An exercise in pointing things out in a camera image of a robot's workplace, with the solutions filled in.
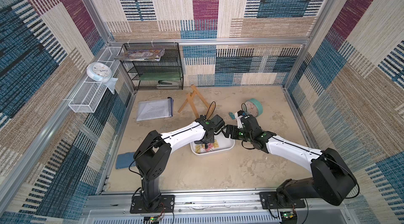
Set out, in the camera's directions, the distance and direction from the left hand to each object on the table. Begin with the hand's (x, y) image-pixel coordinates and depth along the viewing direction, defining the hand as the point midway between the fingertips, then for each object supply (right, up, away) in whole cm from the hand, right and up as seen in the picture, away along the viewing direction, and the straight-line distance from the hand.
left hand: (205, 138), depth 89 cm
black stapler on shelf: (-28, +33, +22) cm, 49 cm away
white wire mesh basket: (-67, +23, +2) cm, 71 cm away
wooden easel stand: (-8, +22, -2) cm, 23 cm away
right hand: (+11, +6, -2) cm, 13 cm away
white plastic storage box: (+10, -4, +2) cm, 11 cm away
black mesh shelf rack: (-28, +40, +23) cm, 54 cm away
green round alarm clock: (+30, +17, +9) cm, 36 cm away
